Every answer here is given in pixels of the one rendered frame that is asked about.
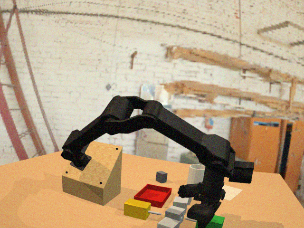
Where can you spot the green block with grey pin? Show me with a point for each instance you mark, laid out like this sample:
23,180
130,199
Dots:
216,222

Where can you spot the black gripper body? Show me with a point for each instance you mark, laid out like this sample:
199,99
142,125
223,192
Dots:
210,194

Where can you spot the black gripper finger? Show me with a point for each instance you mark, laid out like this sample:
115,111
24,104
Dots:
202,224
215,207

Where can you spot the red tray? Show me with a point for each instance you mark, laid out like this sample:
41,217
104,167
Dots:
156,195

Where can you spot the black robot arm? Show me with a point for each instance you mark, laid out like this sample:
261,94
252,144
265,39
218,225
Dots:
213,151

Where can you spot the beige open cylinder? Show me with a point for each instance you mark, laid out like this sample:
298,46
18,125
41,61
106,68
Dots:
196,174

